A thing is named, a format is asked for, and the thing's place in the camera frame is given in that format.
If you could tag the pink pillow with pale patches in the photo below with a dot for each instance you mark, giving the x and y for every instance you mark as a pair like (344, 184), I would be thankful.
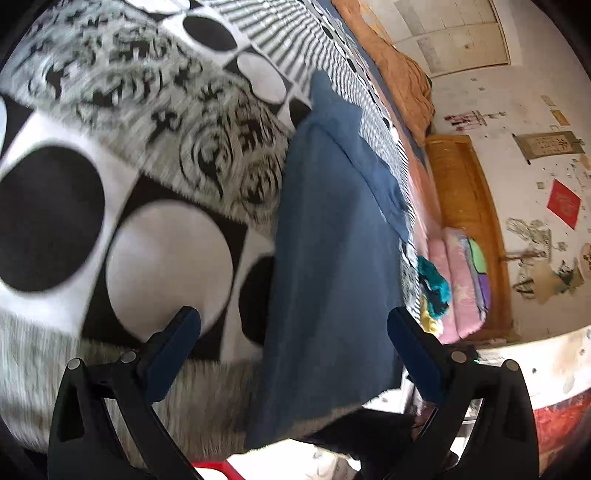
(461, 286)

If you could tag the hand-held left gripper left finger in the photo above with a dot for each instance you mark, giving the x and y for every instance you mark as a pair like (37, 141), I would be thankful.
(175, 341)

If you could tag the wooden headboard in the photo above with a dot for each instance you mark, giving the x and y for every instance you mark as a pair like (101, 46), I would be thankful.
(466, 194)

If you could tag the red printed cloth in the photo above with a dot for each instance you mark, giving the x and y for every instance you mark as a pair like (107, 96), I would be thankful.
(563, 429)

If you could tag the black and white printed blanket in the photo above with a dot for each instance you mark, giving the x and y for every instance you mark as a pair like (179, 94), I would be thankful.
(138, 115)

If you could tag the yellow garment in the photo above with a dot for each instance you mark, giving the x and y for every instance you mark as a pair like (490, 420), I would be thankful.
(429, 323)

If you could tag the red plastic stool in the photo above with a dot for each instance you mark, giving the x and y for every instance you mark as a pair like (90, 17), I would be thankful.
(217, 470)

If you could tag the red paper wall square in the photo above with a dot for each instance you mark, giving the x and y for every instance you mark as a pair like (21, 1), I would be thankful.
(564, 203)

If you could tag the white shoe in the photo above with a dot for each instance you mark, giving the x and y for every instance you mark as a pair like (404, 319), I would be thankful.
(332, 466)

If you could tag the orange blanket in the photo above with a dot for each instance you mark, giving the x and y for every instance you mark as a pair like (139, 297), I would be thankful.
(397, 69)

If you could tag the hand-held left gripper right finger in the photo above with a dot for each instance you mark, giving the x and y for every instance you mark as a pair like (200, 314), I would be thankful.
(411, 346)

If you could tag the white worn table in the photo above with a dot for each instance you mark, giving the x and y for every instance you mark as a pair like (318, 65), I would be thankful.
(554, 364)

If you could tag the person's dark trousers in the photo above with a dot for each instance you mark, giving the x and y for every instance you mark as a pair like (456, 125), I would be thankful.
(369, 438)

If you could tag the teal garment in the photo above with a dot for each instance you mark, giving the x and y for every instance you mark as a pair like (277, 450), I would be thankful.
(436, 281)

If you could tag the green purple grey quilt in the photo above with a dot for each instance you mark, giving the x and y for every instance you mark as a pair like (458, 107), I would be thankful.
(480, 277)

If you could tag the pink bed sheet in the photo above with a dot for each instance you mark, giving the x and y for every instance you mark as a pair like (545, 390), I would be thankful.
(422, 184)

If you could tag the hanging wall scroll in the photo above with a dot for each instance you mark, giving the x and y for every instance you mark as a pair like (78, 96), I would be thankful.
(547, 145)

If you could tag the blue garment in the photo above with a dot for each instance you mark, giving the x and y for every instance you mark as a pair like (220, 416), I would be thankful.
(332, 254)

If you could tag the torn wall poster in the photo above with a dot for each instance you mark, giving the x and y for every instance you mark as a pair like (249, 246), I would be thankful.
(540, 267)

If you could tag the plain pink pillow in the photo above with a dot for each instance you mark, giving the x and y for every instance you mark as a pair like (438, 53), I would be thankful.
(438, 249)

